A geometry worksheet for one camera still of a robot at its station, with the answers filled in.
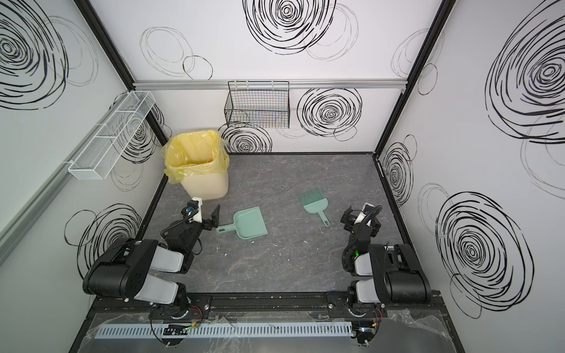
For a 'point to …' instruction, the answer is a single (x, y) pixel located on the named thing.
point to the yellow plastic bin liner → (193, 151)
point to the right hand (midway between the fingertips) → (359, 210)
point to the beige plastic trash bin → (209, 187)
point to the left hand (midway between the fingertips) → (209, 203)
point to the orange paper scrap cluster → (208, 160)
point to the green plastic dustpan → (247, 223)
